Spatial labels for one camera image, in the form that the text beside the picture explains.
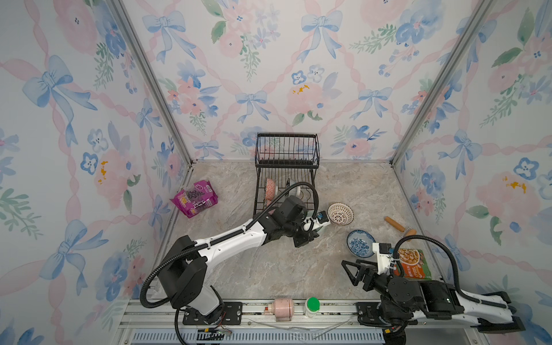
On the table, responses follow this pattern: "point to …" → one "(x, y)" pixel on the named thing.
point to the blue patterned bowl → (359, 243)
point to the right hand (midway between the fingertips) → (349, 264)
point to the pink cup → (282, 309)
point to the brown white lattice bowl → (341, 213)
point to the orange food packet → (413, 264)
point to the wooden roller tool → (408, 233)
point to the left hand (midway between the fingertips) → (318, 231)
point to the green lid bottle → (313, 306)
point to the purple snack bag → (197, 198)
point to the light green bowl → (317, 225)
